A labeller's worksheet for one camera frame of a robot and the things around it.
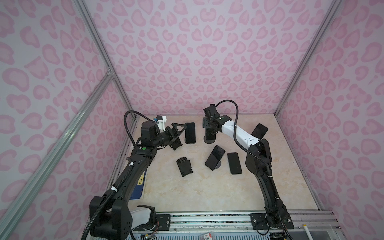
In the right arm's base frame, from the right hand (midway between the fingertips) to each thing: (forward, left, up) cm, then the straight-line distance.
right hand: (209, 120), depth 98 cm
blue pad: (-43, +40, -13) cm, 60 cm away
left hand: (-19, +14, +15) cm, 28 cm away
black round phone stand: (-7, 0, -14) cm, 16 cm away
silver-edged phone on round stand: (-4, 0, -12) cm, 13 cm away
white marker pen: (-58, -45, -13) cm, 74 cm away
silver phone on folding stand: (-7, +13, -5) cm, 15 cm away
